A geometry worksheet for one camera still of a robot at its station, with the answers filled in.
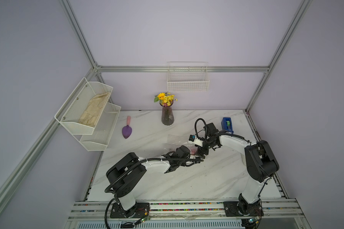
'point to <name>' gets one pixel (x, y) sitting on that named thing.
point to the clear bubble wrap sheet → (174, 141)
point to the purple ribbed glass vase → (167, 117)
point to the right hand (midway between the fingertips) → (197, 151)
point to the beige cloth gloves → (90, 115)
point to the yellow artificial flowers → (166, 99)
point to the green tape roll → (228, 123)
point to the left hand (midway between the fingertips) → (182, 151)
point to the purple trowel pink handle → (127, 130)
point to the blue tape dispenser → (224, 125)
